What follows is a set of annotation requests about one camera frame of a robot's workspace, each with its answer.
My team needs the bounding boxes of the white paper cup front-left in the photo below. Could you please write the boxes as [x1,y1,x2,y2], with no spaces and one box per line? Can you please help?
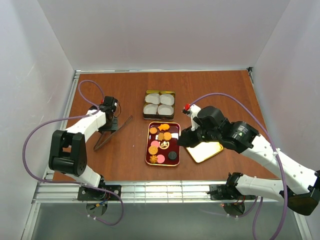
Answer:
[143,103,158,115]

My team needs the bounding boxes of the white paper cup front-right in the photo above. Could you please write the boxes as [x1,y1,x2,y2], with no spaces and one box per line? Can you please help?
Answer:
[157,104,174,116]

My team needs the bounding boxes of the aluminium front frame rail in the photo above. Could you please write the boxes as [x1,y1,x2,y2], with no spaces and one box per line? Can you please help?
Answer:
[31,180,301,204]

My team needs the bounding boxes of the orange fish-shaped cookie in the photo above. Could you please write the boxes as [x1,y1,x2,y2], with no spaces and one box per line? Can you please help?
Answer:
[157,123,170,131]

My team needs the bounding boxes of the black round cookie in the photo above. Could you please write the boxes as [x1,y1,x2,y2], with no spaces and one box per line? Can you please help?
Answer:
[168,151,178,161]

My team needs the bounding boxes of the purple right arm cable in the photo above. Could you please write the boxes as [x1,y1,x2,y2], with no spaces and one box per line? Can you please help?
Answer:
[191,92,288,240]

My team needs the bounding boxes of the gold tin lid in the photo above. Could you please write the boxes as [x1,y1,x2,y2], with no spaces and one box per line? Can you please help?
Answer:
[185,142,224,164]

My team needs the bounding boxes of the pink round cookie upper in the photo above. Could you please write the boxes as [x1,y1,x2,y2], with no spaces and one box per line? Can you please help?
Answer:
[150,140,160,148]

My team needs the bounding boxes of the aluminium right frame rail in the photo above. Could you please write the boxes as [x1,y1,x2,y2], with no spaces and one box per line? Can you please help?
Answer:
[246,67,254,85]

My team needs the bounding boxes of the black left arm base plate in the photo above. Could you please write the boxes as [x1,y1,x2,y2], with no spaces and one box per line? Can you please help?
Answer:
[77,184,122,201]

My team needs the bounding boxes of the orange flower cookie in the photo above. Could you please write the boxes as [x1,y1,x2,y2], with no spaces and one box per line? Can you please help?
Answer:
[157,132,164,142]

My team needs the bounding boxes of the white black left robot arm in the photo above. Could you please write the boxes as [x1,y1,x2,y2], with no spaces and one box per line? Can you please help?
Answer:
[48,96,119,188]

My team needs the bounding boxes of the aluminium left frame rail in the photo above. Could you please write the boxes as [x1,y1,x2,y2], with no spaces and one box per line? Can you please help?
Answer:
[43,70,82,181]

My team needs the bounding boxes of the orange shell-shaped cookie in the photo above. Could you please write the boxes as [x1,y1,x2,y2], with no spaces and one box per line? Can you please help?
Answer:
[149,127,158,135]

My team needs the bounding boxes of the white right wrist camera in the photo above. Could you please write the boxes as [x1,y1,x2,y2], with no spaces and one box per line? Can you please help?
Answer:
[182,103,201,131]

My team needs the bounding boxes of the white paper cup back-left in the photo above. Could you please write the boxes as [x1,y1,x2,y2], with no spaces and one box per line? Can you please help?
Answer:
[145,93,161,105]

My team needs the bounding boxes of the aluminium frame rail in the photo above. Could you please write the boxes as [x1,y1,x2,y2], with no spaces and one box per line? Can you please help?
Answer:
[246,67,254,85]
[31,180,301,204]
[43,70,82,181]

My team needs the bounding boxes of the round waffle sandwich cookie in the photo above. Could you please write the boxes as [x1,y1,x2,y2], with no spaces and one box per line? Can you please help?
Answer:
[163,132,172,141]

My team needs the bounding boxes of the gold square cookie tin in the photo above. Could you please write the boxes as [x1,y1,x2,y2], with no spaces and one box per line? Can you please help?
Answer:
[142,89,176,122]

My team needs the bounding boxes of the orange swirl cookie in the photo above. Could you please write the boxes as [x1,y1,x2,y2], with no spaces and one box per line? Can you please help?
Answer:
[149,155,158,164]

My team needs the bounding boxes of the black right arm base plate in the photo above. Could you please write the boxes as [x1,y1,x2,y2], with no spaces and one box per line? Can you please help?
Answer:
[207,184,256,200]

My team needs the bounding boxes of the dark red serving tray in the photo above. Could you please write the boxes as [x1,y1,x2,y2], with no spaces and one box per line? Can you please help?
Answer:
[145,121,181,167]

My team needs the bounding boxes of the white paper cup back-right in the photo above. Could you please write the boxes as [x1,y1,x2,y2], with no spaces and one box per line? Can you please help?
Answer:
[159,94,175,106]

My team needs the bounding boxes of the pink round cookie lower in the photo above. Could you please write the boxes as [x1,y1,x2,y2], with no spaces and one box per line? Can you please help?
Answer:
[157,154,166,164]

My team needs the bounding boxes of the metal serving tongs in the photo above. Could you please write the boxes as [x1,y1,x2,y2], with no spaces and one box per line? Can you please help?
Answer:
[93,115,133,152]

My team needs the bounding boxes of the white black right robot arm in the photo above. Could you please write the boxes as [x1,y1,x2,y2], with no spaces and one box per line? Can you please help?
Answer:
[177,104,320,216]

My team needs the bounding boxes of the pink round cookie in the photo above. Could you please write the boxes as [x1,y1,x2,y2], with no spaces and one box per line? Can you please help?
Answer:
[157,154,166,164]
[150,140,160,148]

